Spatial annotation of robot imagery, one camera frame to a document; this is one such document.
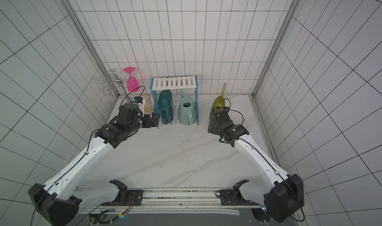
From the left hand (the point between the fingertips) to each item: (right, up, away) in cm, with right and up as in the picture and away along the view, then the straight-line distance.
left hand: (150, 118), depth 76 cm
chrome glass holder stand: (-23, +24, +16) cm, 37 cm away
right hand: (+34, -4, +6) cm, 35 cm away
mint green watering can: (+19, +4, +14) cm, 24 cm away
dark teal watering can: (+6, +6, +12) cm, 15 cm away
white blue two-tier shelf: (+10, +21, +15) cm, 28 cm away
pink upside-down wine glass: (-20, +22, +27) cm, 40 cm away
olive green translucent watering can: (+42, +8, +34) cm, 55 cm away
